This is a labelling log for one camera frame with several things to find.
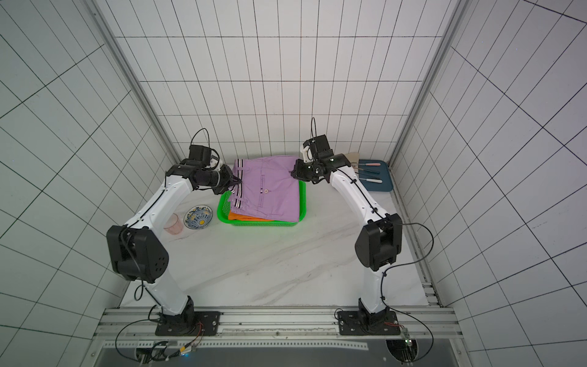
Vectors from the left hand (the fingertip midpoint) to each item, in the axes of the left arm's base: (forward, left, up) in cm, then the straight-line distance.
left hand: (239, 183), depth 85 cm
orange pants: (-9, -2, -11) cm, 14 cm away
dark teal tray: (+22, -67, -20) cm, 73 cm away
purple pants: (-2, -11, 0) cm, 11 cm away
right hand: (+3, -17, +3) cm, 18 cm away
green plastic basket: (-4, +8, -13) cm, 16 cm away
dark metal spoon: (+23, -63, -18) cm, 69 cm away
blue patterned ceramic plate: (-3, +21, -19) cm, 29 cm away
